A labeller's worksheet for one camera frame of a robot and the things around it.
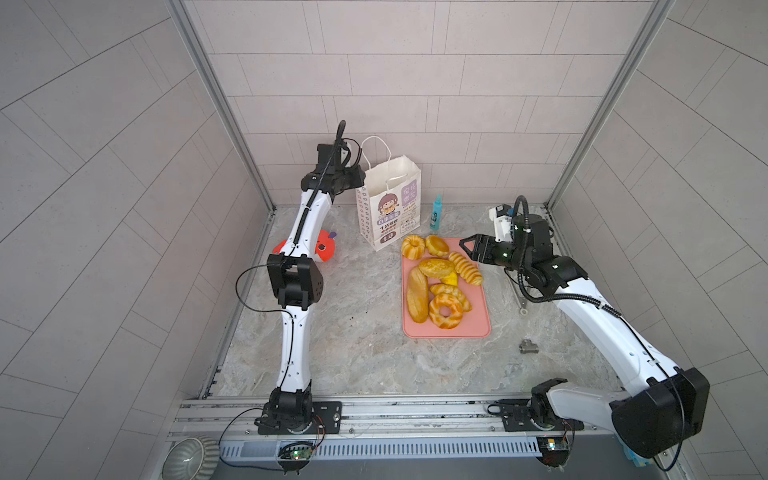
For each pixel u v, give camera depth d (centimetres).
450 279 92
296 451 65
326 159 65
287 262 60
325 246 96
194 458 65
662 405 37
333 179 69
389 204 90
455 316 84
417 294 89
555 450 68
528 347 81
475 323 87
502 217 67
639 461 64
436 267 91
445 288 89
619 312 45
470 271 93
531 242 56
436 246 99
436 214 103
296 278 58
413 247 99
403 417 72
